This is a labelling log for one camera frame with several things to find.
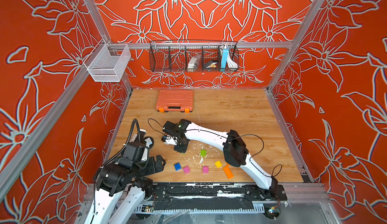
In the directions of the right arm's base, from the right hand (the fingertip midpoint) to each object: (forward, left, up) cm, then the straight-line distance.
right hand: (178, 149), depth 85 cm
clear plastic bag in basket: (+43, -8, +29) cm, 52 cm away
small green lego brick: (-1, -15, -2) cm, 15 cm away
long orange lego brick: (-10, -28, -3) cm, 30 cm away
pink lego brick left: (-10, -5, -2) cm, 12 cm away
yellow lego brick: (-7, -23, -2) cm, 24 cm away
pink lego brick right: (-10, -15, -2) cm, 19 cm away
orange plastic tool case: (+35, +5, +3) cm, 36 cm away
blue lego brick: (-9, 0, -1) cm, 9 cm away
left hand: (-12, +7, +12) cm, 19 cm away
